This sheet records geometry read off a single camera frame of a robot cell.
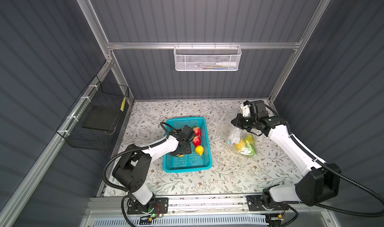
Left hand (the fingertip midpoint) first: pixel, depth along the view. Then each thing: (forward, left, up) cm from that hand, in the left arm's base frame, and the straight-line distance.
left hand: (184, 150), depth 90 cm
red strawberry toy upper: (+14, -9, +1) cm, 17 cm away
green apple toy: (-4, -37, +5) cm, 37 cm away
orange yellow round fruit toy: (-5, +2, +5) cm, 7 cm away
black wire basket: (+22, +45, +29) cm, 58 cm away
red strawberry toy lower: (+6, -8, +1) cm, 10 cm away
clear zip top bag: (+2, -36, +3) cm, 36 cm away
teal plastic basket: (-6, -5, -3) cm, 8 cm away
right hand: (+6, -27, +19) cm, 34 cm away
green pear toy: (+4, -41, +4) cm, 42 cm away
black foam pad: (+9, +41, +24) cm, 49 cm away
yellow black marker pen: (+19, +33, +23) cm, 45 cm away
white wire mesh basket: (+68, -20, +23) cm, 74 cm away
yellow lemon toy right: (-1, -9, +2) cm, 9 cm away
